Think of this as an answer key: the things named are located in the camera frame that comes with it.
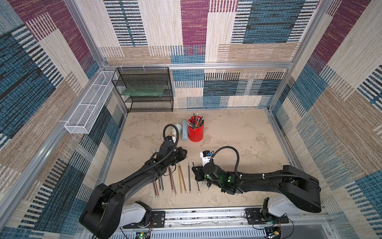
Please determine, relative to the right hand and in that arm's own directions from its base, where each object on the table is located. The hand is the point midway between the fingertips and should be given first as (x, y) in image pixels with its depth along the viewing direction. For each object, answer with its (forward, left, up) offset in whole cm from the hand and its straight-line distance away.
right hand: (194, 170), depth 82 cm
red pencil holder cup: (+24, -1, +6) cm, 25 cm away
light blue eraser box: (+28, +6, -1) cm, 29 cm away
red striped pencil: (-8, +20, -7) cm, 23 cm away
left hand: (+9, +3, +5) cm, 11 cm away
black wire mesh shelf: (+56, +32, +22) cm, 69 cm away
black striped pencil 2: (-5, +19, -7) cm, 21 cm away
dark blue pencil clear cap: (-9, +2, -7) cm, 11 cm away
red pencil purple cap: (-9, +5, -7) cm, 12 cm away
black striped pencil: (-8, +22, -7) cm, 24 cm away
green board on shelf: (+42, +30, +21) cm, 56 cm away
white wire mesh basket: (+28, +67, +12) cm, 74 cm away
